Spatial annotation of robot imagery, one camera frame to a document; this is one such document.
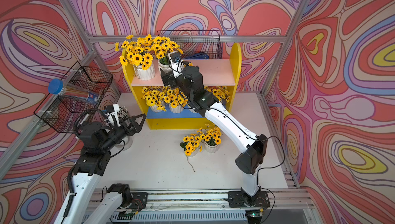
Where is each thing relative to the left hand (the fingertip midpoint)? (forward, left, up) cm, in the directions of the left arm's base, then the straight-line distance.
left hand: (142, 117), depth 66 cm
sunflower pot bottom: (+16, -12, -5) cm, 21 cm away
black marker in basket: (+3, +32, -7) cm, 32 cm away
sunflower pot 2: (+17, -1, -5) cm, 18 cm away
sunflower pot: (0, -32, -18) cm, 37 cm away
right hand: (+17, -12, +13) cm, 25 cm away
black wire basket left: (+30, +37, -4) cm, 48 cm away
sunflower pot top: (-4, -21, -16) cm, 27 cm away
